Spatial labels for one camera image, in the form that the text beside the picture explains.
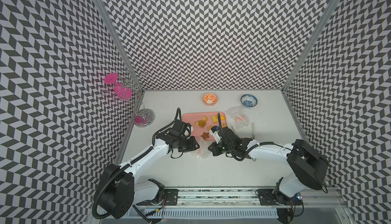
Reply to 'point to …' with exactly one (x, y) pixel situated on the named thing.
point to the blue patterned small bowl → (248, 101)
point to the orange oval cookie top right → (222, 117)
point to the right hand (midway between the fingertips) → (209, 150)
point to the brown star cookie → (205, 135)
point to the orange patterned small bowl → (210, 99)
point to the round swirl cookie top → (204, 118)
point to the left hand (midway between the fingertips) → (197, 148)
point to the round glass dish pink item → (144, 117)
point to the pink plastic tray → (202, 121)
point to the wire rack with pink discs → (124, 87)
